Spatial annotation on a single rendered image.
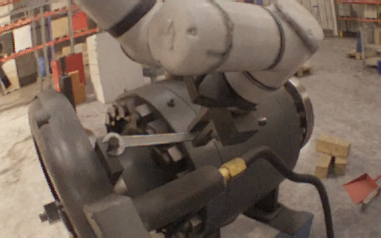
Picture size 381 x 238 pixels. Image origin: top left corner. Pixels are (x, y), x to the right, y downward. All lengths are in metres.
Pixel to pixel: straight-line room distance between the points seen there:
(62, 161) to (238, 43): 0.44
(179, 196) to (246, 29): 0.35
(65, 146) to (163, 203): 0.23
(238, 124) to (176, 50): 0.21
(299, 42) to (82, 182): 0.46
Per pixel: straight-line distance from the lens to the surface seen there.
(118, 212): 0.49
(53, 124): 0.65
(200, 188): 0.57
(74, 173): 0.59
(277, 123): 1.01
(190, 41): 0.26
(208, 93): 0.41
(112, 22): 0.39
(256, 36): 0.30
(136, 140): 0.55
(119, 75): 4.72
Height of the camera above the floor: 1.09
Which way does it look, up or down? 19 degrees down
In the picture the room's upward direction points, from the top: 8 degrees counter-clockwise
